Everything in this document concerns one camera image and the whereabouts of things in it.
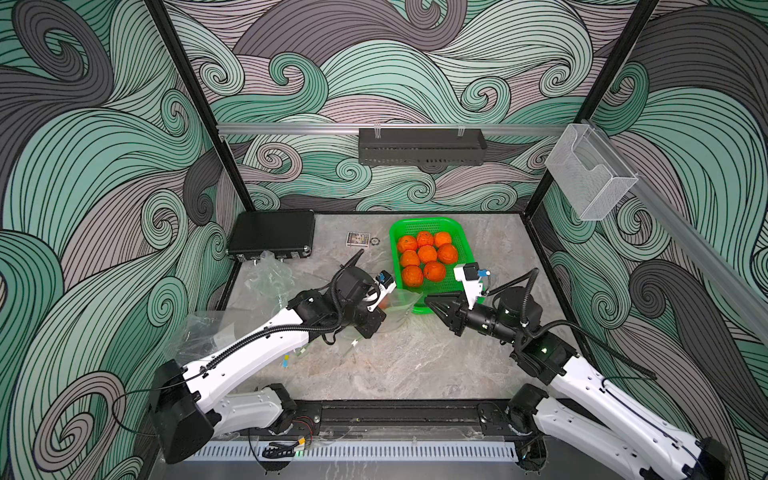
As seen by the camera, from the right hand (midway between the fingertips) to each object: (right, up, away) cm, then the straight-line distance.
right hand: (422, 304), depth 66 cm
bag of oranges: (-5, -2, +8) cm, 9 cm away
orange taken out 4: (+1, +8, +34) cm, 35 cm away
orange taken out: (0, +13, +38) cm, 40 cm away
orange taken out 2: (+7, +15, +40) cm, 43 cm away
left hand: (-8, -4, +8) cm, 12 cm away
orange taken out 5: (+7, +10, +35) cm, 37 cm away
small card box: (-17, +14, +45) cm, 50 cm away
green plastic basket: (+3, +19, +42) cm, 46 cm away
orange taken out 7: (+1, +3, +29) cm, 29 cm away
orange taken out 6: (+14, +10, +35) cm, 39 cm away
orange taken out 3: (+13, +15, +40) cm, 44 cm away
